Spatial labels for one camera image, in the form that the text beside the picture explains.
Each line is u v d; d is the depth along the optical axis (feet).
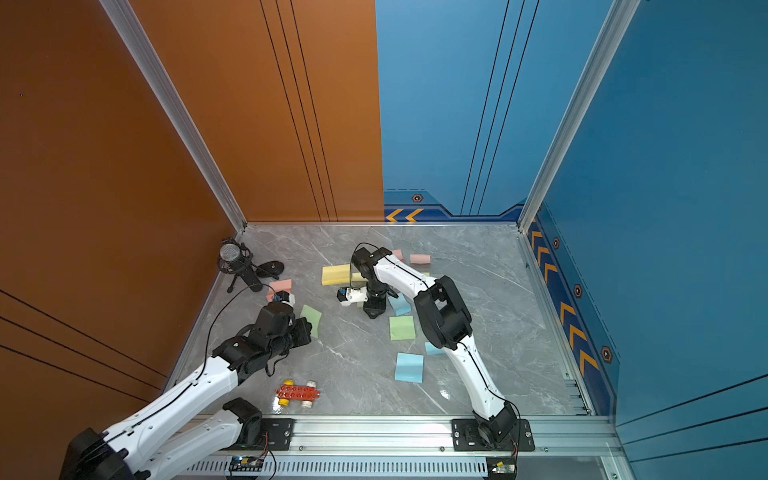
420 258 3.66
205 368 1.73
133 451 1.34
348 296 2.84
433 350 2.86
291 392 2.59
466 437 2.37
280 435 2.42
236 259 2.73
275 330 2.05
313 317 2.78
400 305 3.07
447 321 1.96
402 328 3.00
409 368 2.76
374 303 2.84
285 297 2.44
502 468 2.33
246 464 2.33
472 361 2.00
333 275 3.38
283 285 3.35
